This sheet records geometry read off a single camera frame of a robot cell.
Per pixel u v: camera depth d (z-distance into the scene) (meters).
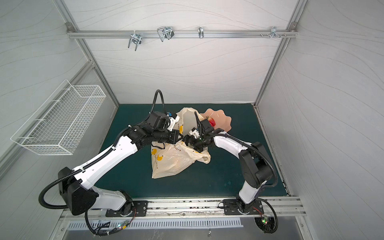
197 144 0.76
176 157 0.77
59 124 0.69
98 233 0.68
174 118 0.68
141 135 0.52
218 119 1.07
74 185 0.40
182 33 0.77
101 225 0.72
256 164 0.47
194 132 0.84
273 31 0.77
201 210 0.74
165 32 0.77
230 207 0.73
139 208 0.74
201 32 0.78
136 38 0.79
